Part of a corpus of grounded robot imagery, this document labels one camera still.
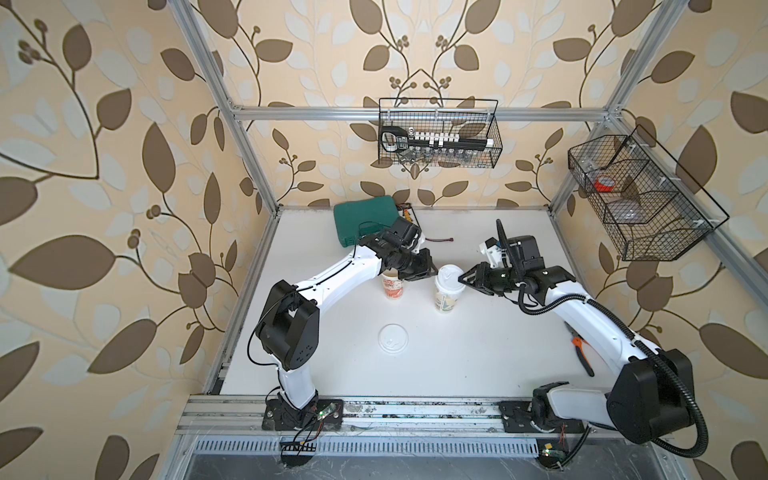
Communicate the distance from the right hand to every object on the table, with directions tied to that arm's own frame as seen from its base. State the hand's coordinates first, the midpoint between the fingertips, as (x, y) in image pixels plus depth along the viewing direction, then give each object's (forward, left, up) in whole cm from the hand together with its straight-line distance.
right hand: (461, 280), depth 82 cm
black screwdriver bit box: (+41, +12, -14) cm, 45 cm away
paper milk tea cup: (-3, +4, -8) cm, 9 cm away
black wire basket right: (+7, -46, +16) cm, 49 cm away
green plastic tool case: (+36, +31, -11) cm, 48 cm away
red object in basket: (+19, -40, +17) cm, 47 cm away
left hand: (+3, +7, +2) cm, 8 cm away
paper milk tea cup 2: (+2, +19, -4) cm, 20 cm away
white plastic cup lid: (0, +4, +1) cm, 4 cm away
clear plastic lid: (-10, +20, -15) cm, 26 cm away
